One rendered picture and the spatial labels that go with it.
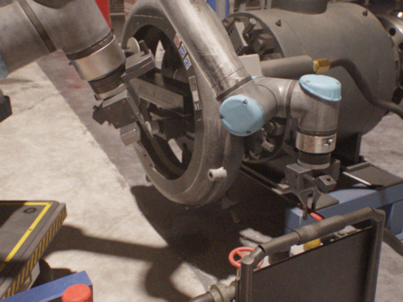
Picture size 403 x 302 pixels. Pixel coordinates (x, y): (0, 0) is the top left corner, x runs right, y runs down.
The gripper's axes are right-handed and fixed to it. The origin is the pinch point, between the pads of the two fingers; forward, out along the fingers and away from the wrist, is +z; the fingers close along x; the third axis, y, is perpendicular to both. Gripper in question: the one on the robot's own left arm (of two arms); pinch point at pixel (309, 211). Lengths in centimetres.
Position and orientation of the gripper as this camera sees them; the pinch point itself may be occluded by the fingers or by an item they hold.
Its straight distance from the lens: 124.4
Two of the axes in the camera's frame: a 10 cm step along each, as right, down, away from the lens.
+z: 0.0, 9.3, 3.8
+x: 8.5, -2.0, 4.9
